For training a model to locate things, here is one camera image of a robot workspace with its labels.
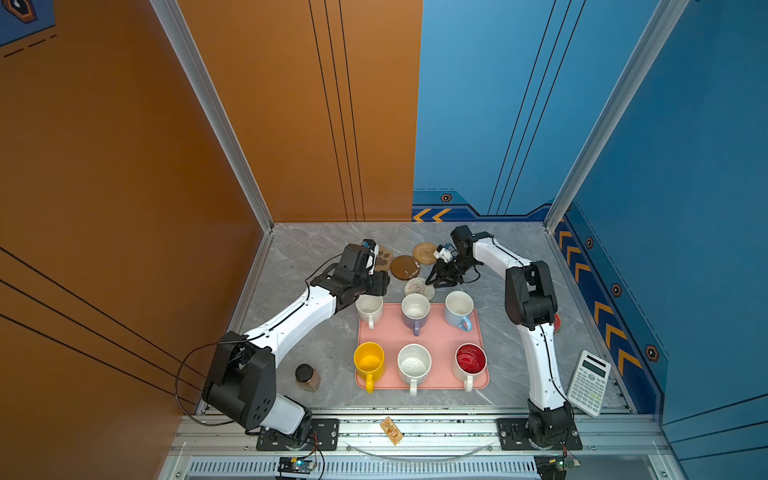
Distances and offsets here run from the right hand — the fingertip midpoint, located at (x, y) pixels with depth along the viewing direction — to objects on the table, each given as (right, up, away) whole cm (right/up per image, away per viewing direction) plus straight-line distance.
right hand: (430, 283), depth 101 cm
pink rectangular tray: (+1, -15, -11) cm, 18 cm away
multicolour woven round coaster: (-4, -1, 0) cm, 4 cm away
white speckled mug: (-7, -21, -17) cm, 28 cm away
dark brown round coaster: (-8, +5, +5) cm, 11 cm away
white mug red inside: (+9, -20, -18) cm, 28 cm away
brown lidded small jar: (-34, -21, -27) cm, 48 cm away
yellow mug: (-19, -20, -16) cm, 32 cm away
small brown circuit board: (-13, -34, -27) cm, 45 cm away
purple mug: (-5, -7, -6) cm, 11 cm away
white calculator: (+40, -25, -21) cm, 52 cm away
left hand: (-16, +4, -14) cm, 21 cm away
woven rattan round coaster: (-1, +10, +9) cm, 14 cm away
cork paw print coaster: (-16, +8, +8) cm, 20 cm away
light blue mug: (+8, -7, -9) cm, 14 cm away
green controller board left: (-36, -40, -30) cm, 62 cm away
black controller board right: (+26, -41, -30) cm, 57 cm away
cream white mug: (-20, -7, -7) cm, 22 cm away
